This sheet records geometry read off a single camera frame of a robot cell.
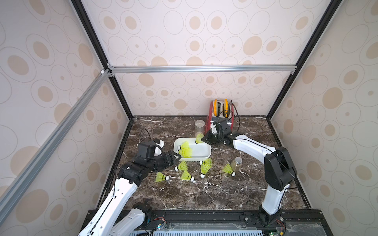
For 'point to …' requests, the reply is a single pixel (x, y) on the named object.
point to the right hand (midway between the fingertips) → (198, 141)
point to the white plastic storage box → (200, 152)
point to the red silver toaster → (220, 110)
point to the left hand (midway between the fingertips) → (180, 158)
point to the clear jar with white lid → (199, 127)
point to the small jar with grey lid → (236, 164)
